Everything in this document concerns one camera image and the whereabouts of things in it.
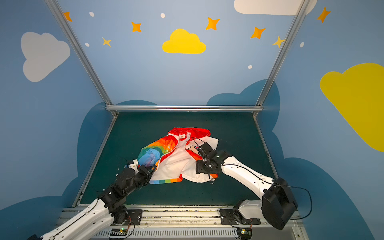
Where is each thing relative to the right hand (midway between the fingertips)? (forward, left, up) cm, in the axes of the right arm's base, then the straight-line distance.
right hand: (201, 167), depth 82 cm
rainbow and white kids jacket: (+11, +17, -8) cm, 22 cm away
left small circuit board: (-31, +40, -11) cm, 52 cm away
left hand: (-2, +24, +4) cm, 25 cm away
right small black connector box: (-28, -22, -13) cm, 38 cm away
